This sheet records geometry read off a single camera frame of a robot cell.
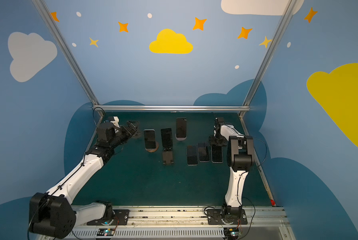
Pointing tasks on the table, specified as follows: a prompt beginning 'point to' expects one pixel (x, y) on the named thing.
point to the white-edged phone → (217, 153)
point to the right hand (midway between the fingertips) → (217, 143)
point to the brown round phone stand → (153, 150)
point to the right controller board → (231, 233)
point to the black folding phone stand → (167, 157)
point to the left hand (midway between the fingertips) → (138, 126)
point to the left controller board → (105, 232)
